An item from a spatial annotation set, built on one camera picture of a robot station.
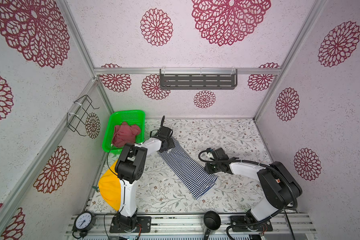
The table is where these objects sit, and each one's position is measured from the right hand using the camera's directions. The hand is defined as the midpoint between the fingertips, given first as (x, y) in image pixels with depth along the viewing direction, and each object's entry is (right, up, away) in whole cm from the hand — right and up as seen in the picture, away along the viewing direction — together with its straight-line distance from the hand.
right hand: (205, 166), depth 94 cm
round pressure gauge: (-63, -22, -21) cm, 70 cm away
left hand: (-23, +11, +10) cm, 28 cm away
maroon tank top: (-56, +20, +13) cm, 61 cm away
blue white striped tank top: (-6, -6, -5) cm, 10 cm away
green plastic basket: (-52, +32, +16) cm, 63 cm away
